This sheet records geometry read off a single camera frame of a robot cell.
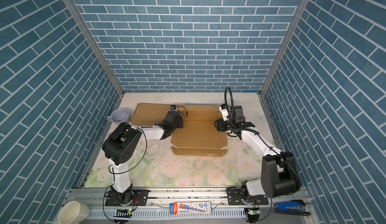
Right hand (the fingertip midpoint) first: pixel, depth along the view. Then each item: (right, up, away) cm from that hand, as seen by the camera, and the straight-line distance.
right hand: (218, 120), depth 89 cm
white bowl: (-67, -38, -24) cm, 81 cm away
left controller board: (-47, -44, -17) cm, 67 cm away
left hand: (-24, 0, +12) cm, 27 cm away
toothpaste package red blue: (-16, -40, -19) cm, 47 cm away
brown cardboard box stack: (-12, -12, +7) cm, 18 cm away
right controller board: (+15, -46, -15) cm, 51 cm away
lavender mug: (-67, +1, +13) cm, 68 cm away
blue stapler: (+33, -39, -20) cm, 55 cm away
